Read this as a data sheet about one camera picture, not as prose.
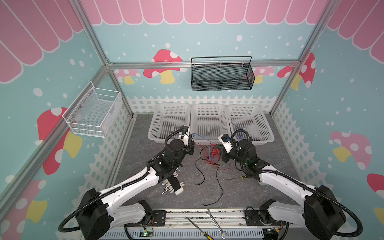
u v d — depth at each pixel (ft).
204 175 2.93
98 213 1.28
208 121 3.70
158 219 2.45
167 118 3.82
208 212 2.54
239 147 2.11
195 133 3.38
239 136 3.47
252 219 2.44
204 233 2.31
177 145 1.84
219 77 3.08
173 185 2.79
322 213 1.33
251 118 3.82
